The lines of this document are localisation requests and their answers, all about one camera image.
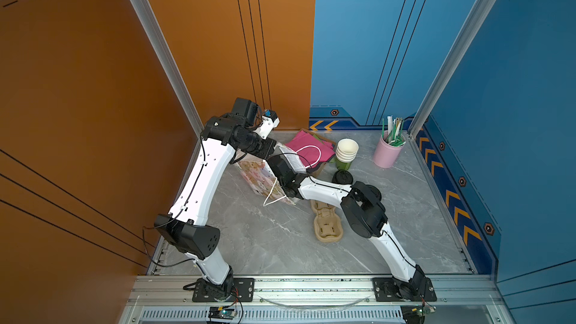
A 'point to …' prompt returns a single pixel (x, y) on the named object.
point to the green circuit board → (221, 312)
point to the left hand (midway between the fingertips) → (273, 148)
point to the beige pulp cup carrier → (328, 225)
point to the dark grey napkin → (310, 170)
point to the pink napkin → (311, 151)
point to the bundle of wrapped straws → (394, 136)
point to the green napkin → (318, 138)
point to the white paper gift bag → (264, 181)
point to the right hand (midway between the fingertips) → (257, 170)
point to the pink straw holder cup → (386, 154)
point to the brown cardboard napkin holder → (320, 169)
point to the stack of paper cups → (346, 149)
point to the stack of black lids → (343, 177)
